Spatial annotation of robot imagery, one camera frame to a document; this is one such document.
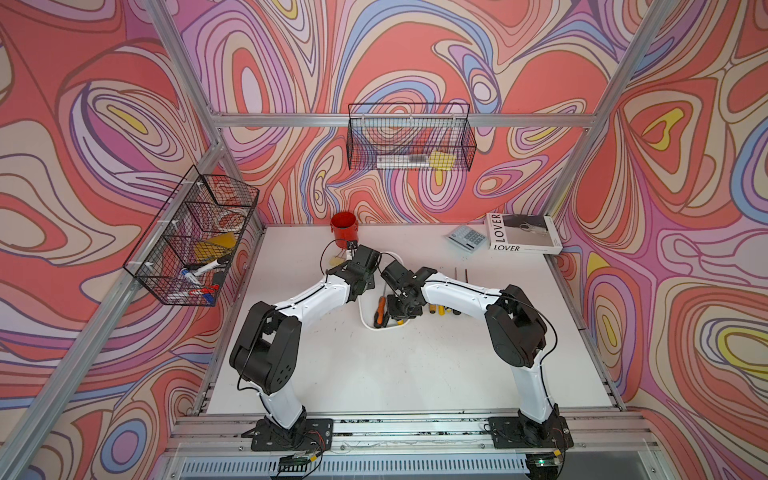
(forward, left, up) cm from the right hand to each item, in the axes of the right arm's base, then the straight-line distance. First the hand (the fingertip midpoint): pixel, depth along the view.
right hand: (397, 321), depth 92 cm
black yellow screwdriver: (+18, -22, -1) cm, 28 cm away
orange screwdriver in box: (+1, +5, +2) cm, 6 cm away
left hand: (+12, +10, +8) cm, 18 cm away
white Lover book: (+34, -50, +2) cm, 60 cm away
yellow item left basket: (+5, +44, +32) cm, 54 cm away
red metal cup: (+34, +18, +10) cm, 40 cm away
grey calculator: (+34, -29, 0) cm, 45 cm away
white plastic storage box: (+5, +7, +3) cm, 9 cm away
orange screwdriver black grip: (+18, -25, -2) cm, 31 cm away
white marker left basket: (+1, +42, +31) cm, 52 cm away
